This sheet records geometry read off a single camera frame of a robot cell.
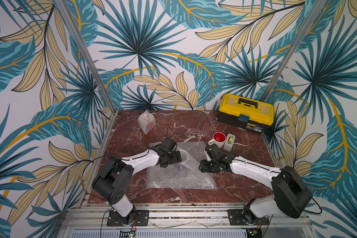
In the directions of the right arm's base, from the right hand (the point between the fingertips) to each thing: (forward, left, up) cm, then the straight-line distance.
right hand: (202, 167), depth 87 cm
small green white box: (+17, -20, +1) cm, 26 cm away
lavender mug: (+5, +10, +4) cm, 12 cm away
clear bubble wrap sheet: (+32, +35, +6) cm, 48 cm away
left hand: (+4, +16, 0) cm, 16 cm away
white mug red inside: (+20, -14, 0) cm, 24 cm away
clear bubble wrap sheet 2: (-3, +5, +3) cm, 6 cm away
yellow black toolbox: (+31, -34, +13) cm, 48 cm away
